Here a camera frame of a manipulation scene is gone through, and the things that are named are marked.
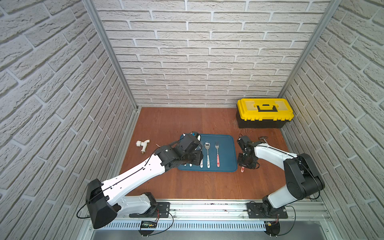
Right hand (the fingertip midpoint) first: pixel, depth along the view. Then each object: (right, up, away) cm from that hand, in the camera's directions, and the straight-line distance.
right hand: (244, 164), depth 90 cm
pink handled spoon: (-2, -2, -3) cm, 4 cm away
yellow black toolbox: (+14, +32, +5) cm, 36 cm away
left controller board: (-54, -24, -18) cm, 62 cm away
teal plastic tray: (-15, +6, +3) cm, 16 cm away
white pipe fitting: (-65, +12, +6) cm, 66 cm away
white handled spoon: (-22, +11, +5) cm, 25 cm away
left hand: (-29, +12, -15) cm, 34 cm away
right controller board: (+7, -25, -20) cm, 33 cm away
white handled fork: (-27, +1, -2) cm, 27 cm away
